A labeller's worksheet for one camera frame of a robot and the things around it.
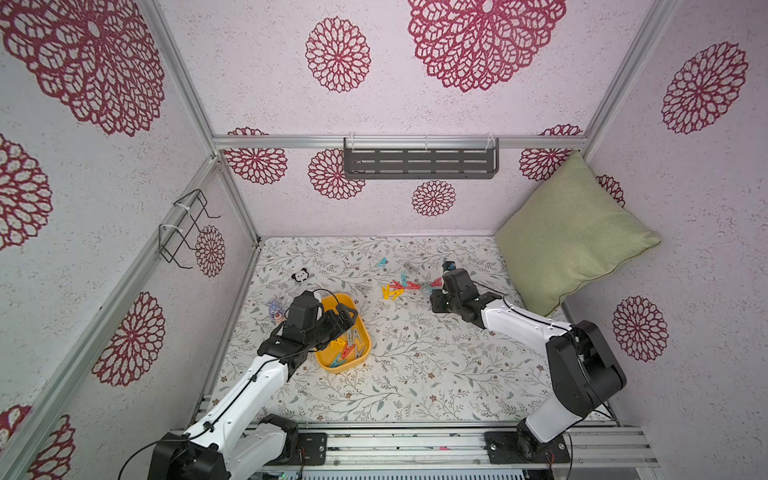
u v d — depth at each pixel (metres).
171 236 0.73
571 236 0.85
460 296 0.70
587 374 0.46
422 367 0.88
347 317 0.74
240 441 0.42
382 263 1.13
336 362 0.87
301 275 1.06
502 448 0.72
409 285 1.07
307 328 0.63
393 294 1.03
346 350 0.90
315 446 0.73
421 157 0.92
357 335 0.92
